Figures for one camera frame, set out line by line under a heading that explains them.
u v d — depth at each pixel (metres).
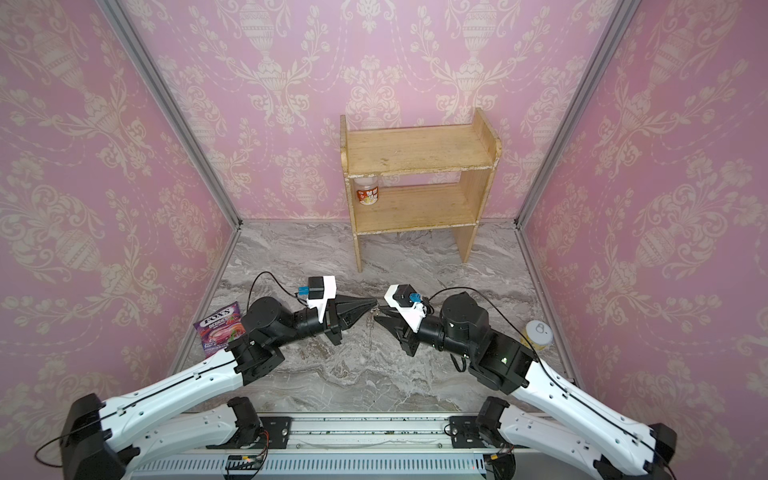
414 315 0.52
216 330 0.89
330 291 0.50
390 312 0.61
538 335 0.85
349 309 0.56
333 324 0.53
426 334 0.54
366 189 0.92
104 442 0.40
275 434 0.75
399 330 0.54
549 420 0.57
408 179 1.09
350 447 0.73
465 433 0.73
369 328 0.60
